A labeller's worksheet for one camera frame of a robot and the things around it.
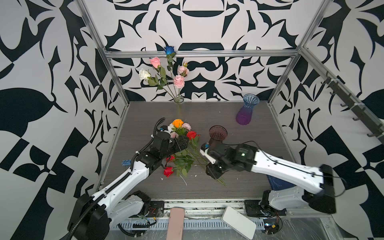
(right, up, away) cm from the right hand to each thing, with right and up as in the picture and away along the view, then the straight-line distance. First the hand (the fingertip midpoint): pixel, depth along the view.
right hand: (208, 171), depth 70 cm
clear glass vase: (-16, +36, +26) cm, 47 cm away
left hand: (-12, +14, +9) cm, 20 cm away
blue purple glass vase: (+29, +27, +36) cm, 54 cm away
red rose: (-8, +14, +27) cm, 31 cm away
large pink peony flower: (-15, +45, +15) cm, 49 cm away
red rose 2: (-11, -4, +19) cm, 22 cm away
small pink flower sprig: (-13, +53, +20) cm, 58 cm away
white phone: (+13, -22, -2) cm, 26 cm away
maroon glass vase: (+6, +16, +13) cm, 21 cm away
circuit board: (+30, -26, +1) cm, 40 cm away
